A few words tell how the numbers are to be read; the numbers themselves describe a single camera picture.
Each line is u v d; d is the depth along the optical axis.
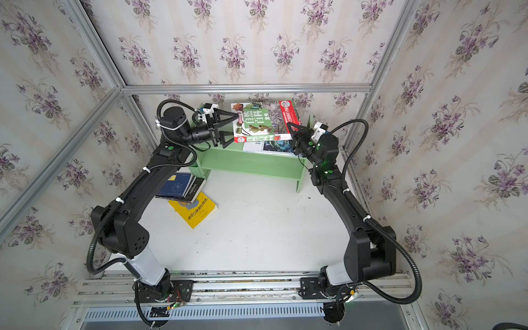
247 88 0.98
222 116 0.61
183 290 0.73
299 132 0.67
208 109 0.67
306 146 0.65
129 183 1.01
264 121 0.72
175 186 0.96
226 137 0.70
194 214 0.93
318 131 0.70
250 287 0.75
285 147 0.82
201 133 0.62
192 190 0.97
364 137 0.57
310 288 0.73
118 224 0.43
